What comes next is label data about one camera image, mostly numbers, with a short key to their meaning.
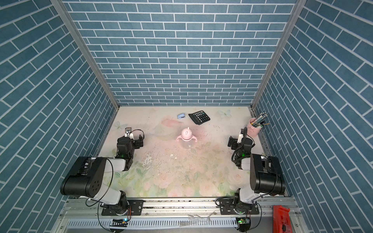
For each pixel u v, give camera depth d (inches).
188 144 38.0
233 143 34.2
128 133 31.0
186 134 32.6
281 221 26.0
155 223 30.3
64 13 28.4
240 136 33.2
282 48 33.5
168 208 29.7
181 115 44.0
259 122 37.9
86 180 17.6
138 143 33.6
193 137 34.7
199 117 43.8
